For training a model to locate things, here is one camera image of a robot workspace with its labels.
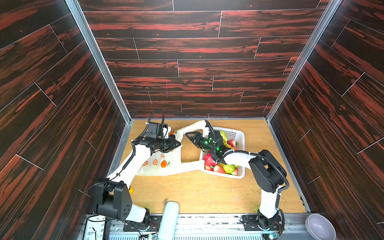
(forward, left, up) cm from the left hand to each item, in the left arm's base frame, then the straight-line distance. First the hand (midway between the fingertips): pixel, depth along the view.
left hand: (182, 143), depth 82 cm
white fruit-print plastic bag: (-9, +7, -8) cm, 13 cm away
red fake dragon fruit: (-7, -15, -7) cm, 18 cm away
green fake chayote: (-11, -26, -8) cm, 29 cm away
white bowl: (-36, -68, -17) cm, 79 cm away
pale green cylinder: (-35, +5, -17) cm, 39 cm away
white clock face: (-39, +40, -17) cm, 58 cm away
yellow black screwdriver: (-20, +29, -19) cm, 40 cm away
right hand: (+7, -3, 0) cm, 8 cm away
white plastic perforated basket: (+15, -37, -11) cm, 41 cm away
